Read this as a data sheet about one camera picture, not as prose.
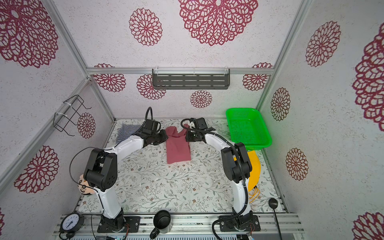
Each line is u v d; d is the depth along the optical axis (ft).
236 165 1.77
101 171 1.65
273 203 2.61
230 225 2.42
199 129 2.56
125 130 3.59
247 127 3.83
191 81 3.28
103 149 1.75
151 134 2.45
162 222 2.43
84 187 2.55
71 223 2.36
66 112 2.50
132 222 2.43
